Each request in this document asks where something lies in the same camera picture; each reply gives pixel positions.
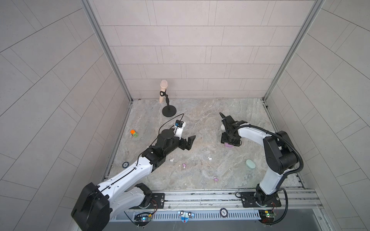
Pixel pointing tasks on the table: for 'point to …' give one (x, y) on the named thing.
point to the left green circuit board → (142, 220)
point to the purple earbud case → (227, 145)
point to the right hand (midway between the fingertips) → (225, 142)
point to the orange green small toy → (133, 133)
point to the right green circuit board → (266, 216)
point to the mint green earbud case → (250, 163)
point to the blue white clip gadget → (185, 216)
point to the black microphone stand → (168, 110)
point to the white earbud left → (171, 160)
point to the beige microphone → (163, 85)
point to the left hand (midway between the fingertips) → (192, 133)
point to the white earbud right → (209, 158)
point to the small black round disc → (223, 212)
